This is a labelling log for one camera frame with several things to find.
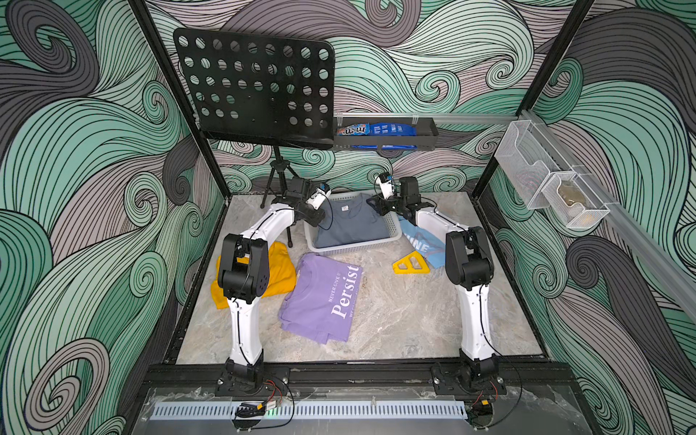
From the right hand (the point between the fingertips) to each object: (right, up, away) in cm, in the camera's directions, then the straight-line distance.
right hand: (376, 197), depth 104 cm
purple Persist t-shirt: (-20, -36, -16) cm, 44 cm away
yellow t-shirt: (-34, -29, -11) cm, 46 cm away
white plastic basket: (-25, -12, -10) cm, 29 cm away
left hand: (-22, -5, -5) cm, 23 cm away
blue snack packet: (+4, +23, -12) cm, 26 cm away
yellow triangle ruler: (+11, -27, -8) cm, 30 cm away
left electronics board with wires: (-39, -61, -33) cm, 79 cm away
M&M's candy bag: (-9, +22, -13) cm, 27 cm away
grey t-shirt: (-10, -9, 0) cm, 14 cm away
